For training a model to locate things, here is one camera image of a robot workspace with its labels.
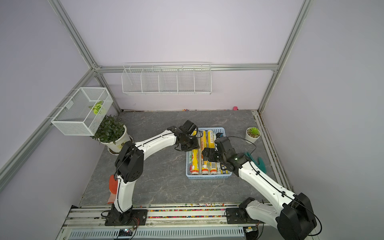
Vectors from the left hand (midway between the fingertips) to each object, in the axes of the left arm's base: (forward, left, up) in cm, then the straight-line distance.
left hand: (198, 149), depth 90 cm
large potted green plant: (+10, +50, +8) cm, 52 cm away
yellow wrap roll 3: (+4, -8, -2) cm, 9 cm away
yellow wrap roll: (-7, +2, +1) cm, 7 cm away
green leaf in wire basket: (+19, +55, +21) cm, 62 cm away
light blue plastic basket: (+15, -14, -3) cm, 20 cm away
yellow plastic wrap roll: (-14, -14, -4) cm, 20 cm away
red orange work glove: (-18, +49, -8) cm, 53 cm away
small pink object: (+41, -35, -9) cm, 55 cm away
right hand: (-6, -5, +6) cm, 10 cm away
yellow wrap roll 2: (+3, -4, 0) cm, 5 cm away
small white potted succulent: (+8, -36, 0) cm, 37 cm away
